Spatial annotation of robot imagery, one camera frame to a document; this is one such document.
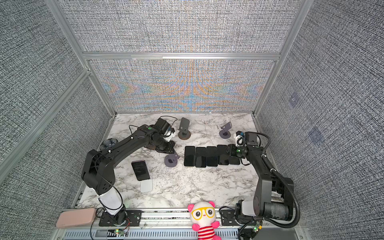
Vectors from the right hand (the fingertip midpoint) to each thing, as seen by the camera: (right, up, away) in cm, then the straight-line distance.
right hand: (229, 149), depth 90 cm
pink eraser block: (-82, -33, -13) cm, 89 cm away
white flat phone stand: (-48, -20, -6) cm, 53 cm away
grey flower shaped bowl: (-77, +3, +8) cm, 78 cm away
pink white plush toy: (-18, -27, -22) cm, 39 cm away
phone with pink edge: (-49, -9, -13) cm, 51 cm away
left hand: (-33, -1, -4) cm, 33 cm away
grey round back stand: (+1, +9, +16) cm, 18 cm away
